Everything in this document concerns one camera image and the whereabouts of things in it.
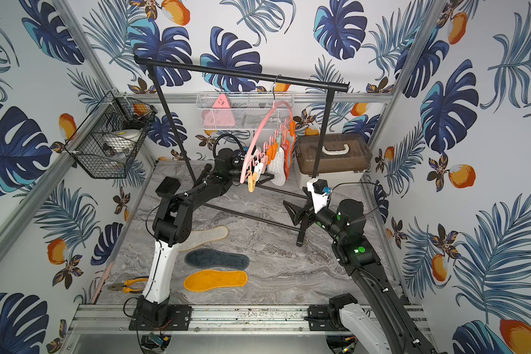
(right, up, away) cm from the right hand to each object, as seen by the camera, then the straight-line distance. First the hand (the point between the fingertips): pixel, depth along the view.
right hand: (296, 192), depth 68 cm
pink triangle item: (-28, +31, +22) cm, 47 cm away
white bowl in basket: (-61, +19, +11) cm, 65 cm away
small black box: (-57, +1, +38) cm, 68 cm away
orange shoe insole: (-31, -33, +14) cm, 47 cm away
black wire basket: (-71, +19, +16) cm, 75 cm away
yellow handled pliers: (-61, -35, +13) cm, 72 cm away
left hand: (-7, +9, +19) cm, 22 cm away
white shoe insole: (-5, +9, +19) cm, 22 cm away
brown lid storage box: (+24, +14, +27) cm, 38 cm away
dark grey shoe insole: (-33, -26, +20) cm, 47 cm away
